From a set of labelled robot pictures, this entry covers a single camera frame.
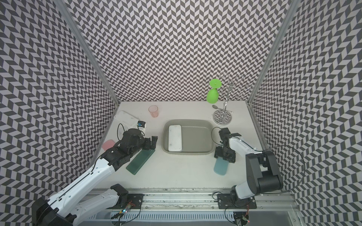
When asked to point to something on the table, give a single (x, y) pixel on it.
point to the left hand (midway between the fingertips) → (149, 137)
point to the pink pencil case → (108, 144)
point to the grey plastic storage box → (197, 136)
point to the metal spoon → (215, 107)
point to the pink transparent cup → (153, 110)
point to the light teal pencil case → (221, 166)
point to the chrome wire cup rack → (224, 117)
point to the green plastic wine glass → (212, 94)
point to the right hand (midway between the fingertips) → (222, 161)
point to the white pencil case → (175, 138)
